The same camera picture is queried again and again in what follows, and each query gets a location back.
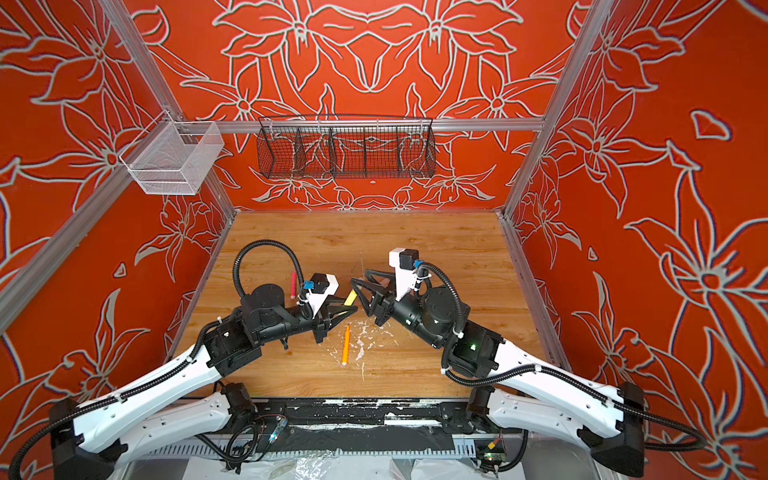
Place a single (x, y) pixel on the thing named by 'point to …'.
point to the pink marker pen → (293, 285)
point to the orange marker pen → (346, 345)
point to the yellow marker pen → (350, 299)
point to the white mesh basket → (173, 157)
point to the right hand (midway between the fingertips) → (352, 280)
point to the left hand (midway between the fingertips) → (353, 302)
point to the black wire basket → (345, 146)
